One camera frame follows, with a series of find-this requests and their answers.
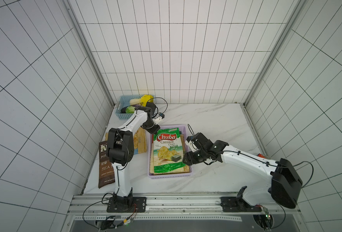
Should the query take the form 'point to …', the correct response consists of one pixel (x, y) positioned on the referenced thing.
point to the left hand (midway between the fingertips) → (152, 133)
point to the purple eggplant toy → (123, 110)
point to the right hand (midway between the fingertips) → (182, 162)
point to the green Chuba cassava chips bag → (168, 153)
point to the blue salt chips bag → (139, 141)
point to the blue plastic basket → (124, 101)
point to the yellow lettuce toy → (145, 97)
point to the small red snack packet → (260, 155)
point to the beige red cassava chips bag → (152, 170)
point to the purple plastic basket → (184, 132)
